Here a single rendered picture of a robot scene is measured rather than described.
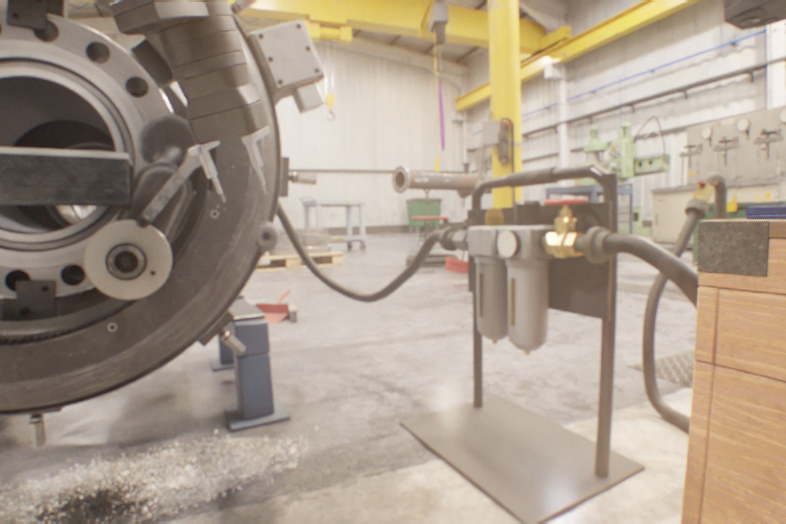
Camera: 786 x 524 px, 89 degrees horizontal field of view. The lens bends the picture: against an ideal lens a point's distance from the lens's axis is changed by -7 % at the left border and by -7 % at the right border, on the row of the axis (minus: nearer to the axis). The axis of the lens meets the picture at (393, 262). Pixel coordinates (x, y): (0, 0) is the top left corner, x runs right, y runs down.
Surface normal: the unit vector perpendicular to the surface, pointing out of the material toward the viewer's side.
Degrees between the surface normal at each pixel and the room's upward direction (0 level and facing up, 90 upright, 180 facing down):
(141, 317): 90
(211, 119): 113
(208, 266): 90
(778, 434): 90
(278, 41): 90
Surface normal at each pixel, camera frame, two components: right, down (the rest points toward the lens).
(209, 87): -0.08, 0.61
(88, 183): 0.47, 0.07
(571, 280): -0.89, 0.07
